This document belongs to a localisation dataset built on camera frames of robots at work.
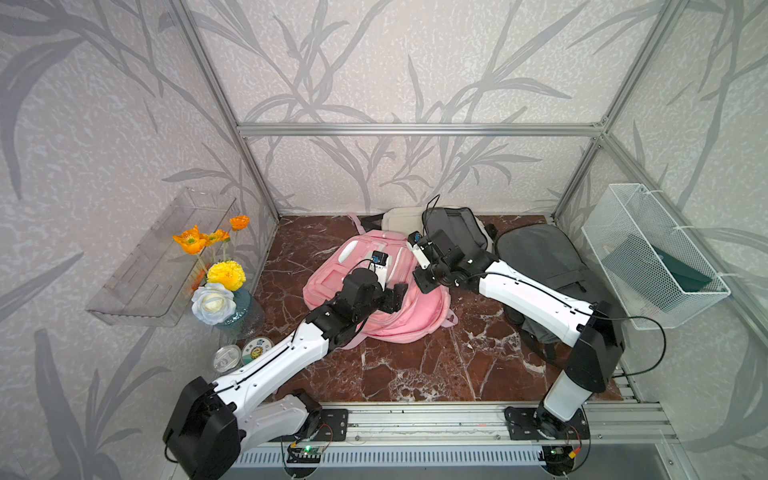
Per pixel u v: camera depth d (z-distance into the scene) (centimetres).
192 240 58
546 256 105
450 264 60
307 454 72
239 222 74
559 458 68
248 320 94
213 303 60
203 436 38
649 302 69
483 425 75
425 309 89
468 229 115
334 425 73
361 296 58
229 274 67
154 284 63
